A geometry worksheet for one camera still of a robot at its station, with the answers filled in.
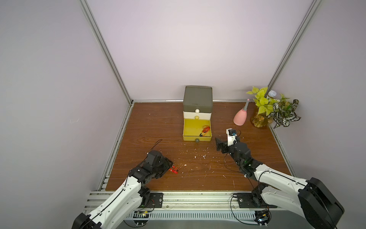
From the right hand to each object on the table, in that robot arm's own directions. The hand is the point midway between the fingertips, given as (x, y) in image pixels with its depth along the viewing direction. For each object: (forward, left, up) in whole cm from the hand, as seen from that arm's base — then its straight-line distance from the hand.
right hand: (224, 134), depth 82 cm
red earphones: (+12, +9, -12) cm, 19 cm away
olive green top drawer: (+18, +15, +3) cm, 24 cm away
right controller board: (-38, -17, -16) cm, 45 cm away
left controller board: (-40, +45, -17) cm, 63 cm away
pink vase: (+19, -16, -8) cm, 26 cm away
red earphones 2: (-17, +29, -14) cm, 36 cm away
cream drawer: (+18, +19, -3) cm, 26 cm away
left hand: (-15, +30, -10) cm, 35 cm away
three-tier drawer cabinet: (+29, +15, +5) cm, 33 cm away
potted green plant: (+11, -28, +11) cm, 32 cm away
